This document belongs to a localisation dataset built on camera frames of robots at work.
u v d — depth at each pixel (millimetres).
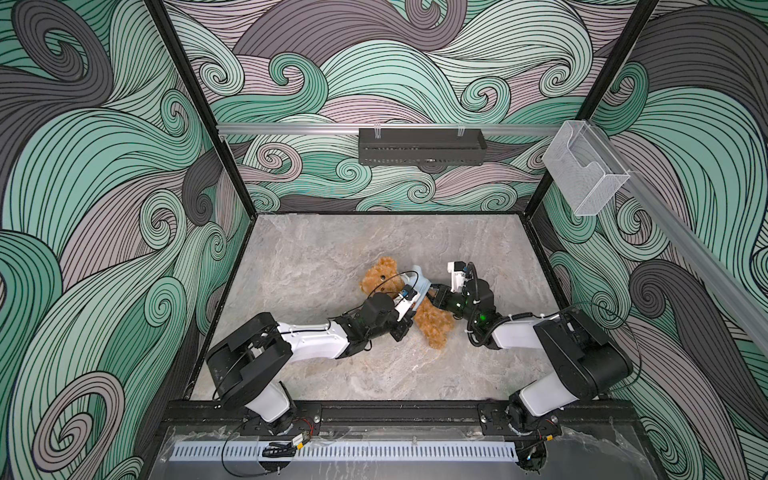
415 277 877
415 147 950
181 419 744
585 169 781
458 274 815
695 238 600
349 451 698
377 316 641
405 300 714
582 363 444
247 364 433
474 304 684
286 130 1891
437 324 810
